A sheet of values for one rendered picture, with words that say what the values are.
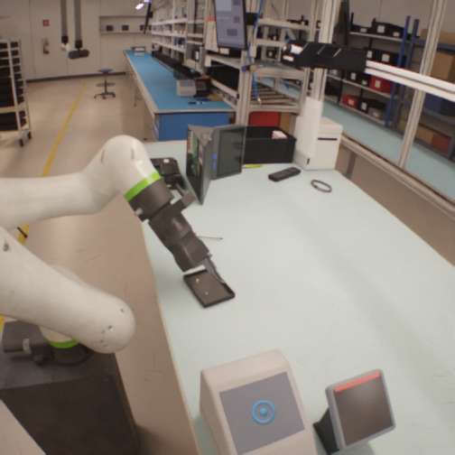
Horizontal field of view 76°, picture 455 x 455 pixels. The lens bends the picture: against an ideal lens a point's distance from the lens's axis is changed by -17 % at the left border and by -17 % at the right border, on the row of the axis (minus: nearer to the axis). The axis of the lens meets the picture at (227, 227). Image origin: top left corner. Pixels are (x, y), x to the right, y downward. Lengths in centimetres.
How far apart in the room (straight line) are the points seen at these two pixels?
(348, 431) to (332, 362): 22
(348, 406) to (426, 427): 23
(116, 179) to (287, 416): 55
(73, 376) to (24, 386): 13
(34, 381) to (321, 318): 73
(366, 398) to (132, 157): 63
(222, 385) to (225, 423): 5
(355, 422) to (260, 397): 16
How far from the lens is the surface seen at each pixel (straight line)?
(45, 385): 95
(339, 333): 78
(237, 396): 48
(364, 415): 56
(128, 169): 72
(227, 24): 244
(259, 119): 300
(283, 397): 50
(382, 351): 78
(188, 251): 74
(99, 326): 65
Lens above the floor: 155
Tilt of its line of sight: 32 degrees down
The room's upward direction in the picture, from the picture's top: 5 degrees clockwise
